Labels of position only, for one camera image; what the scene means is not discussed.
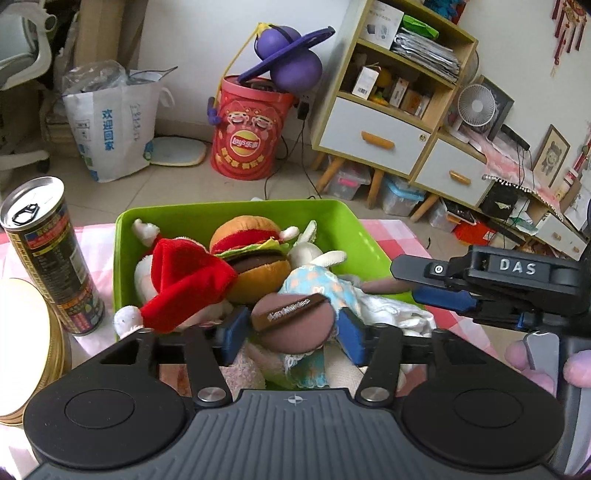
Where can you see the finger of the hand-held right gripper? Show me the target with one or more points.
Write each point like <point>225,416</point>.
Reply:
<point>429,269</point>
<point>443,297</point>

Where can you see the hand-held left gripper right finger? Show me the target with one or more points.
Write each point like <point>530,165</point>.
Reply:
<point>352,337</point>

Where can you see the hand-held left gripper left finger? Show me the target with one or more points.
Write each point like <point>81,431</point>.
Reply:
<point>233,332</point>

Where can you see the pink fluffy cloth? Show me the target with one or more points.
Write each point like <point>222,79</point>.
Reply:
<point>251,369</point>

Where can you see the white cloth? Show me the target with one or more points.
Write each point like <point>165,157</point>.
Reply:
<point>397,314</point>

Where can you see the rabbit doll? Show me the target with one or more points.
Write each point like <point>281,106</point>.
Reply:
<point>307,279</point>

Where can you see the santa plush with red hat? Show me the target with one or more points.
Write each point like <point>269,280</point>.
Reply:
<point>184,272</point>

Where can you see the burger plush toy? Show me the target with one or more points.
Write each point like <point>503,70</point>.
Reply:
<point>249,230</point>

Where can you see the green plastic bin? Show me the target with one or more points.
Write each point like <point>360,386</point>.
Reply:
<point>194,221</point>

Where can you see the person's right hand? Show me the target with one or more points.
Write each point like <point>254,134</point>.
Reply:
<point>517,355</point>

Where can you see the pink checkered tablecloth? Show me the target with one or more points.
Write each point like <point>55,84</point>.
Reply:
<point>392,235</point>

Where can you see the red box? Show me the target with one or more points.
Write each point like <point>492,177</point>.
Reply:
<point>475,233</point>

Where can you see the clear storage box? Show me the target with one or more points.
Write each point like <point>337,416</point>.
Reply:
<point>450,217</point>

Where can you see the black paper bag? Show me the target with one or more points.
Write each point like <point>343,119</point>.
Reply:
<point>498,203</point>

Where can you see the clear box with blue lid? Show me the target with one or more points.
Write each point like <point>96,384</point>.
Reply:
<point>401,196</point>

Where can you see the pink lace cloth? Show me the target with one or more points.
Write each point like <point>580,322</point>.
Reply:
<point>503,159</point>

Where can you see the clear box with pink contents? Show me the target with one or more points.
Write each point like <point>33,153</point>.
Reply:
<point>351,180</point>

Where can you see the black power strip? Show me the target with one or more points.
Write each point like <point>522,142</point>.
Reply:
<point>516,137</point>

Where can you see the wooden stepped shelf cabinet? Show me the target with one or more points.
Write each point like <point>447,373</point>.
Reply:
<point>374,127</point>

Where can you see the small white desk fan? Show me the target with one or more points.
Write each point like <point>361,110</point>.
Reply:
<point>475,106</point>

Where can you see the small orange boxes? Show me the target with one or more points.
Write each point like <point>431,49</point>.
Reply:
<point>413,99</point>

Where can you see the white floor scale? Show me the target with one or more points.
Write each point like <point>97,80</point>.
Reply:
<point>178,152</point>

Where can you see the yellow toy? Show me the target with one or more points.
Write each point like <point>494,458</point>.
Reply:
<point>382,85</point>

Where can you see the red printed bucket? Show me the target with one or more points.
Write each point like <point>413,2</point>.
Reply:
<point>249,143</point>

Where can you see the small white carton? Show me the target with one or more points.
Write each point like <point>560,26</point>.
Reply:
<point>365,83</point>

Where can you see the tall dark drink can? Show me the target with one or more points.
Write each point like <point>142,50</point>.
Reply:
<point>51,258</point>

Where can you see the black power adapter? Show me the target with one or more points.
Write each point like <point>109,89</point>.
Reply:
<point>304,110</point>

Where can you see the stack of papers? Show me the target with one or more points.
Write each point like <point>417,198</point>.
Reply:
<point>429,55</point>

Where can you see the white shopping bag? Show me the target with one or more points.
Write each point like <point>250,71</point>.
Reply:
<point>115,134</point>

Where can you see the purple jump ball toy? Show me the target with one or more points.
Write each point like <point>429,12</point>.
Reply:
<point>295,69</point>

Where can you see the green paper bag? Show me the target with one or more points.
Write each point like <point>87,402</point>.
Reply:
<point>420,25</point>

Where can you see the red hanging ornament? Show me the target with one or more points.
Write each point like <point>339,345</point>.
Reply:
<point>570,27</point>

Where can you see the white printed box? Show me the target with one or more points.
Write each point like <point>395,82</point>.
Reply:
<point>383,23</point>

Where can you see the stack of flat cardboard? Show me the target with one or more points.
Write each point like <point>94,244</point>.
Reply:
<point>55,134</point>

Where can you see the clear plastic bag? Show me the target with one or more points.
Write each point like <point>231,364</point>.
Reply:
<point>92,78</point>

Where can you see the white grey office chair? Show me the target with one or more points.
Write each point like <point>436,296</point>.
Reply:
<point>23,55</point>

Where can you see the wooden frame with cartoon figure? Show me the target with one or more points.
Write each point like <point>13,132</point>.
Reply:
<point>551,157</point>

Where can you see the black picture frame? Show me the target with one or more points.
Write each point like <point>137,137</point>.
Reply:
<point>504,108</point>

